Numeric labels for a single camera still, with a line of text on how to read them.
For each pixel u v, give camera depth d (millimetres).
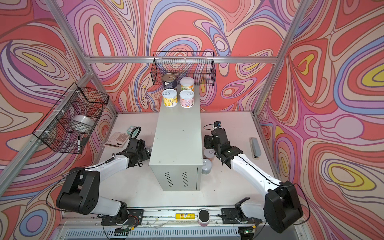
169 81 731
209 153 710
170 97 719
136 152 725
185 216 719
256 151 908
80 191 436
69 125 712
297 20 725
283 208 403
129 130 1072
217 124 719
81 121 719
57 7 692
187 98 725
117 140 1013
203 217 692
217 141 618
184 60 885
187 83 767
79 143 719
